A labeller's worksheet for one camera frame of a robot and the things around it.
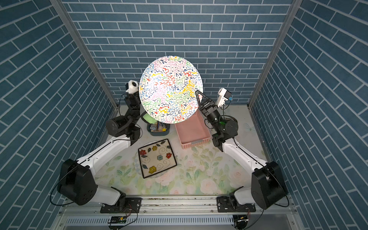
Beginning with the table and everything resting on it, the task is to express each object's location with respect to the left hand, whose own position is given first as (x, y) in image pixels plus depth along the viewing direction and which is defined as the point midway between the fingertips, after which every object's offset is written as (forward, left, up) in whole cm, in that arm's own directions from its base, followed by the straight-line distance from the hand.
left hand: (155, 94), depth 49 cm
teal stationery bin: (+22, +9, -51) cm, 56 cm away
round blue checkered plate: (-2, +19, -54) cm, 57 cm away
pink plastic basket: (+19, -15, -51) cm, 56 cm away
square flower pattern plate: (+1, +9, -53) cm, 54 cm away
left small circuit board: (-31, +24, -57) cm, 69 cm away
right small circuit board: (-32, -38, -54) cm, 73 cm away
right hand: (+5, -15, -5) cm, 17 cm away
